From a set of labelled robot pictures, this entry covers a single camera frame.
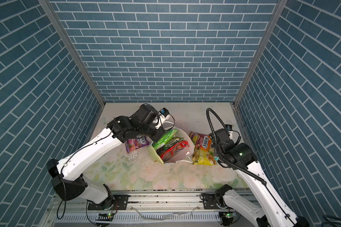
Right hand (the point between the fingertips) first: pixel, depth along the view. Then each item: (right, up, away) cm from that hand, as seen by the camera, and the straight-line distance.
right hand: (225, 147), depth 70 cm
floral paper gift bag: (-22, -9, +15) cm, 28 cm away
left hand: (-29, +8, -1) cm, 30 cm away
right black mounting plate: (-7, -29, +4) cm, 30 cm away
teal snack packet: (0, -10, +16) cm, 19 cm away
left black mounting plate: (-56, -29, +3) cm, 63 cm away
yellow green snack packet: (-9, -10, +17) cm, 22 cm away
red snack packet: (-29, -5, +9) cm, 31 cm away
